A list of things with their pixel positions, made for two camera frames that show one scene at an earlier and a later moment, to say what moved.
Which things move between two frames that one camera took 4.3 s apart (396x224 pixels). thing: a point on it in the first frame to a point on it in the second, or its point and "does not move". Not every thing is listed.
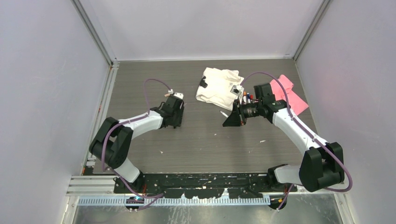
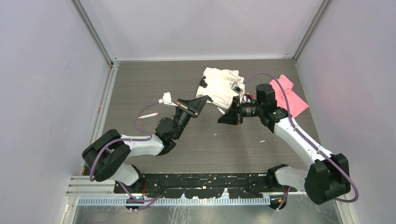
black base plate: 204,185 does not move
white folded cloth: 218,90 does not move
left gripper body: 177,116 to 185,108
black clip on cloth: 202,83 does not move
